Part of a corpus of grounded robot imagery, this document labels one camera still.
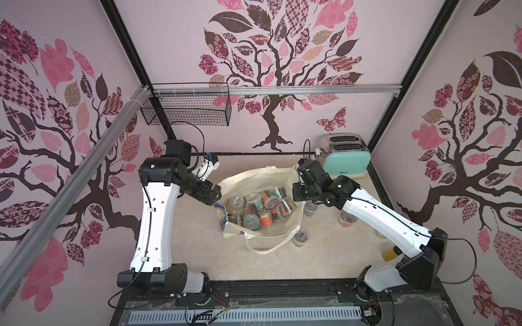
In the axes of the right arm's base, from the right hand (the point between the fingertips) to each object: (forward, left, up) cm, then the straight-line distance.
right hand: (294, 187), depth 76 cm
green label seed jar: (+2, +16, -10) cm, 19 cm away
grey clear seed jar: (0, -9, -18) cm, 20 cm away
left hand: (-7, +32, +6) cm, 33 cm away
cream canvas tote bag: (+8, +7, -11) cm, 15 cm away
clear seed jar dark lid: (-13, -3, -18) cm, 22 cm away
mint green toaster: (+24, -28, -8) cm, 38 cm away
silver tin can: (-7, +17, -15) cm, 24 cm away
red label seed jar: (-7, +11, -15) cm, 20 cm away
